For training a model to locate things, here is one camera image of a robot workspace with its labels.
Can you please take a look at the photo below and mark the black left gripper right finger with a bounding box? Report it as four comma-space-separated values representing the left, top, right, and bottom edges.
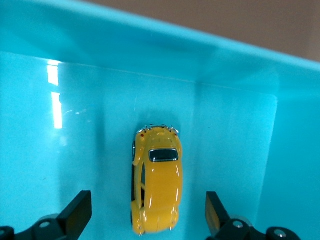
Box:
205, 191, 301, 240

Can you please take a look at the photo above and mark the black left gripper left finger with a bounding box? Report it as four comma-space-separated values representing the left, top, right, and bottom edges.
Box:
0, 190, 93, 240

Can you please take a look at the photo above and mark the yellow beetle toy car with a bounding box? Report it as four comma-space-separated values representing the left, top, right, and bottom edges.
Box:
130, 123, 183, 236

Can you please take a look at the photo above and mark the teal plastic bin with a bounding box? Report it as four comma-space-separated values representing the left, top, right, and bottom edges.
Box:
0, 0, 320, 240

